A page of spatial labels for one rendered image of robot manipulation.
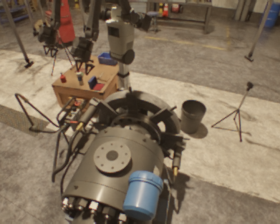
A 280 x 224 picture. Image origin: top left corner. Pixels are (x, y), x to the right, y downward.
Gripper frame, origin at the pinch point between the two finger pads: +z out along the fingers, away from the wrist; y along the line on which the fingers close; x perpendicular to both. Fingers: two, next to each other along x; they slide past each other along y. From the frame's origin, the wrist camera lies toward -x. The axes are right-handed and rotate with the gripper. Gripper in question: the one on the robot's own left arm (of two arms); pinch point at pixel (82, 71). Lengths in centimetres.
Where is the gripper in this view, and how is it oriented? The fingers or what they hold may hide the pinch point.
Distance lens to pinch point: 121.1
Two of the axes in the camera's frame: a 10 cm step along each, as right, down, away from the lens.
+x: 5.5, -0.8, 8.3
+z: -3.2, 9.0, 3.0
